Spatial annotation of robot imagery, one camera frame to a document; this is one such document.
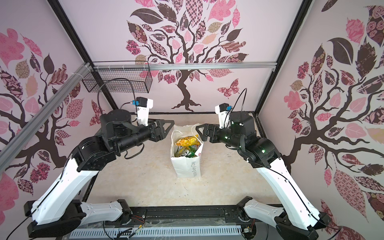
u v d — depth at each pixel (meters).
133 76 0.95
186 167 0.72
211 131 0.51
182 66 0.93
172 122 0.53
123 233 0.72
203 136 0.51
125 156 0.46
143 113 0.46
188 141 0.81
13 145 0.51
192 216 0.75
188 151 0.76
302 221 0.36
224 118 0.52
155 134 0.45
